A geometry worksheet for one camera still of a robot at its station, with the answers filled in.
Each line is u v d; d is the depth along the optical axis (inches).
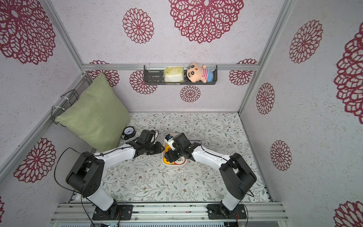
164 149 35.3
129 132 41.6
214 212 28.8
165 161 34.5
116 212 26.8
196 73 33.4
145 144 28.6
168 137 30.7
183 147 26.8
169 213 29.5
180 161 34.5
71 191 18.9
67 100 30.8
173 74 35.4
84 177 17.9
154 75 39.4
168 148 37.2
